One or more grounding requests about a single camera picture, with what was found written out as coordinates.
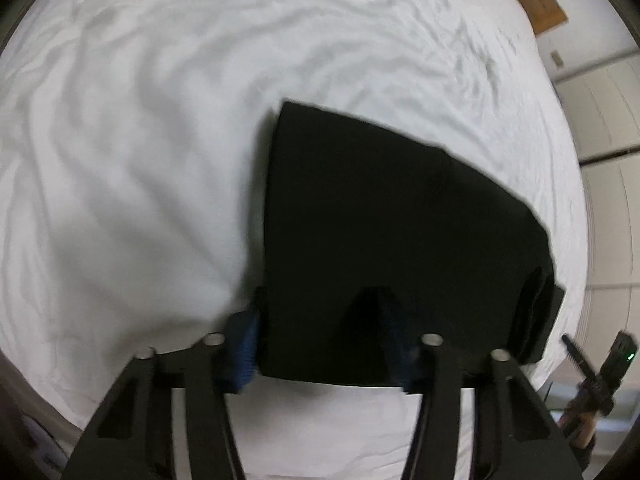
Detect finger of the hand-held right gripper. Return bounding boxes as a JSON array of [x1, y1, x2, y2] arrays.
[[561, 335, 600, 383]]

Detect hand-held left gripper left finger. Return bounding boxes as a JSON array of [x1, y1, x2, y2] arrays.
[[65, 310, 261, 480]]

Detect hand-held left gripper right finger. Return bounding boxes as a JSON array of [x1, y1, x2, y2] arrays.
[[345, 287, 587, 480]]

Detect black pants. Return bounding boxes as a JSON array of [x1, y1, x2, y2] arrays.
[[252, 101, 567, 390]]

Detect person's right hand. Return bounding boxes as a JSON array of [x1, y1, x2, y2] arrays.
[[559, 400, 599, 450]]

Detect white wardrobe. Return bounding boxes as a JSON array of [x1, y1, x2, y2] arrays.
[[550, 50, 640, 391]]

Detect white duvet bed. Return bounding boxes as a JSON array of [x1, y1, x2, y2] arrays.
[[0, 0, 592, 480]]

